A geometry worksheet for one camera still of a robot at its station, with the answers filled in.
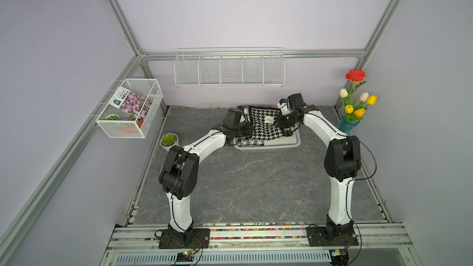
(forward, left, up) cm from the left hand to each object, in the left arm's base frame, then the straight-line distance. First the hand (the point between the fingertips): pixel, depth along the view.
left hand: (255, 128), depth 91 cm
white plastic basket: (-7, -7, -9) cm, 13 cm away
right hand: (+6, -12, -3) cm, 13 cm away
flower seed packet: (+2, +52, +20) cm, 56 cm away
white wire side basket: (-6, +56, +16) cm, 59 cm away
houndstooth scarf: (+5, -6, -2) cm, 8 cm away
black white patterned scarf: (-7, -17, -2) cm, 18 cm away
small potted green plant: (0, +44, -6) cm, 45 cm away
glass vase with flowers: (+2, -48, +10) cm, 49 cm away
